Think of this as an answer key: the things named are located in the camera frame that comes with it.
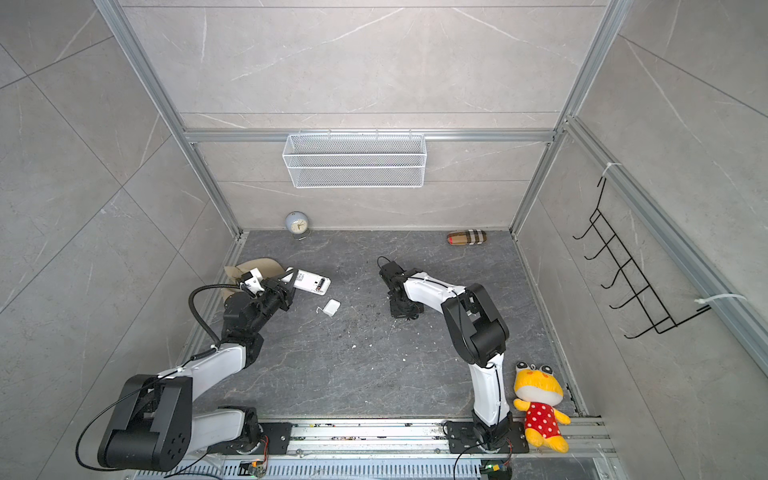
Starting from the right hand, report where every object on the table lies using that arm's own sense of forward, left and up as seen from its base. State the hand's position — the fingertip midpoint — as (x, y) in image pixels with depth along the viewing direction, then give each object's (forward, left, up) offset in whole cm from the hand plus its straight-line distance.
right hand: (406, 310), depth 98 cm
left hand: (+1, +30, +25) cm, 39 cm away
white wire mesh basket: (+41, +16, +31) cm, 54 cm away
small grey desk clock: (+35, +41, +8) cm, 54 cm away
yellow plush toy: (-29, -32, +7) cm, 44 cm away
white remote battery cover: (+1, +25, +1) cm, 25 cm away
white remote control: (-2, +27, +22) cm, 35 cm away
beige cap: (+17, +50, +3) cm, 53 cm away
